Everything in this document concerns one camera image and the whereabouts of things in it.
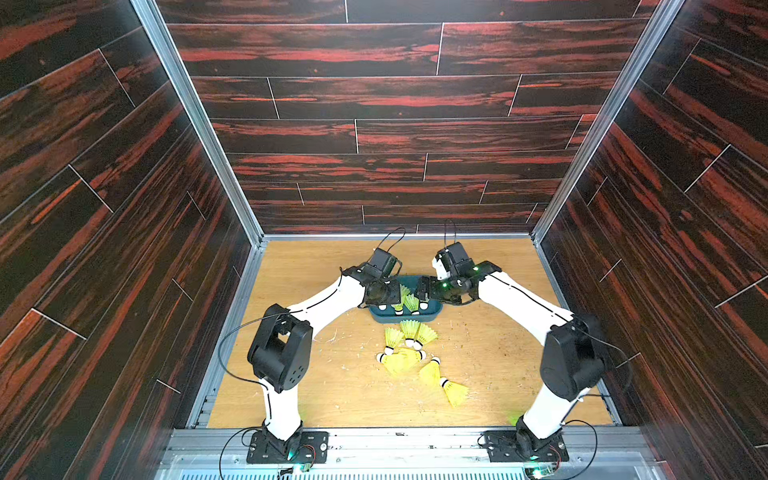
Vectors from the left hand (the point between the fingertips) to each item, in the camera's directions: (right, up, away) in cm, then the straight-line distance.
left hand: (398, 296), depth 91 cm
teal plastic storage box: (+11, -6, +4) cm, 13 cm away
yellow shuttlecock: (+2, +1, +7) cm, 8 cm away
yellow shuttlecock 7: (+15, -26, -9) cm, 32 cm away
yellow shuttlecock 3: (0, -4, +5) cm, 7 cm away
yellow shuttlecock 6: (+9, -22, -6) cm, 25 cm away
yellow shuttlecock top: (-2, -13, -1) cm, 13 cm away
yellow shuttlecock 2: (+5, -3, +5) cm, 7 cm away
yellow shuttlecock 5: (+7, -19, -4) cm, 21 cm away
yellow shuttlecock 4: (+8, -12, -2) cm, 14 cm away
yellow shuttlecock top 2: (+3, -10, 0) cm, 11 cm away
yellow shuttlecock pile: (+1, -19, -5) cm, 20 cm away
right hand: (+10, +1, -1) cm, 10 cm away
